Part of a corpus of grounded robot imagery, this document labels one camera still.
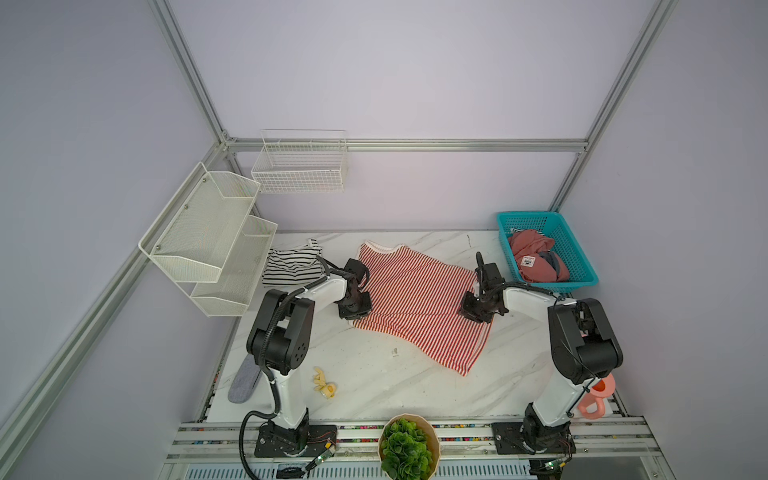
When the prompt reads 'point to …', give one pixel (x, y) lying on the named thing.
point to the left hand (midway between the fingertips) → (362, 317)
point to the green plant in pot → (409, 448)
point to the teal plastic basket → (567, 245)
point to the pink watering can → (602, 390)
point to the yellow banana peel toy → (327, 389)
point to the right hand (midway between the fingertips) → (460, 310)
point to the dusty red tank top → (535, 259)
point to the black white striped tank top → (293, 267)
